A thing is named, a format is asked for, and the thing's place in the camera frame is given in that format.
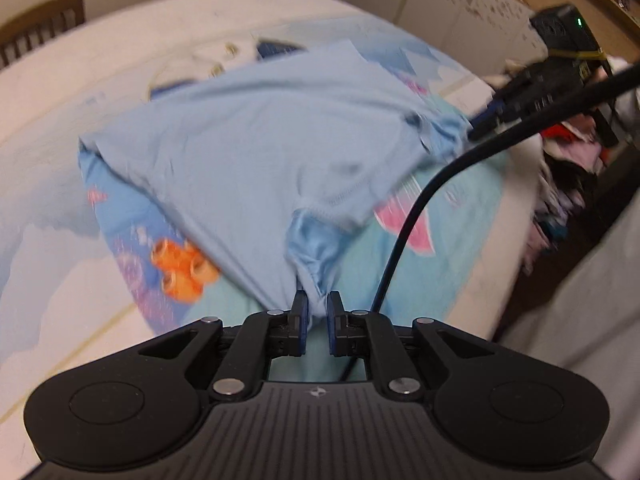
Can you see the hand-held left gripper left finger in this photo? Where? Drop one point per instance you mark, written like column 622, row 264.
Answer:
column 299, row 320

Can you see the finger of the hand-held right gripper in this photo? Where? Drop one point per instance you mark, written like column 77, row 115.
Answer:
column 489, row 117

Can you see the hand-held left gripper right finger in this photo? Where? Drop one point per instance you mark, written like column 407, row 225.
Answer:
column 332, row 322

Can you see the blue printed t-shirt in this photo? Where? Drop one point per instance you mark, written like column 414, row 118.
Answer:
column 260, row 150

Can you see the pile of clothes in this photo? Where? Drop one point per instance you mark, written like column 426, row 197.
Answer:
column 557, row 205

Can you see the red cloth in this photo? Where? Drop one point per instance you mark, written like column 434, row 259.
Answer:
column 557, row 132

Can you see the pink garment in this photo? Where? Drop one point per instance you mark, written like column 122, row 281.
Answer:
column 582, row 154

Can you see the white sticker-covered cabinet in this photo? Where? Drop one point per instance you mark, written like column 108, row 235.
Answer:
column 450, row 5

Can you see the white cloth with navy trim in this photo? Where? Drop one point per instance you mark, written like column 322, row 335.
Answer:
column 190, row 62

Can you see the brown wooden chair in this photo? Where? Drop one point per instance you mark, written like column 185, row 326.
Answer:
column 45, row 15

